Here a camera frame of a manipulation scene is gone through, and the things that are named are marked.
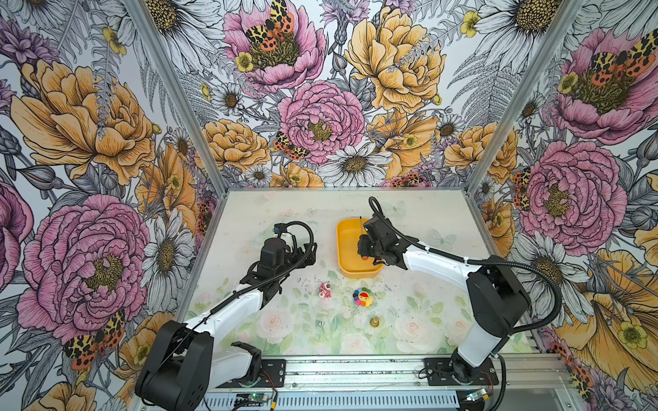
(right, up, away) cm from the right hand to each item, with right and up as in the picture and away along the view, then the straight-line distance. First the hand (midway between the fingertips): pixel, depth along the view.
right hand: (362, 250), depth 91 cm
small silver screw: (-14, -22, -8) cm, 28 cm away
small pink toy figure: (-13, -13, -5) cm, 19 cm away
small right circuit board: (+29, -37, -20) cm, 51 cm away
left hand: (-20, 0, -4) cm, 20 cm away
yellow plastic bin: (-3, -6, +2) cm, 7 cm away
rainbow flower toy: (0, -15, -4) cm, 16 cm away
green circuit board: (-30, -37, -21) cm, 52 cm away
